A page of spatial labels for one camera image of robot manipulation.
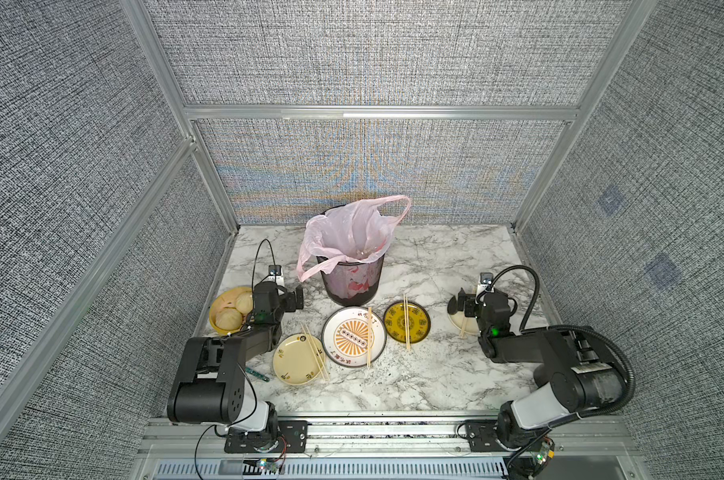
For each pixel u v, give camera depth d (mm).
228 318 874
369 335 896
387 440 744
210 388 439
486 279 798
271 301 706
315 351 855
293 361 824
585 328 508
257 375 832
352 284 856
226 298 952
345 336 900
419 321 938
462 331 893
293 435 734
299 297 858
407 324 906
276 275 799
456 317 944
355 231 946
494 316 713
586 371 457
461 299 874
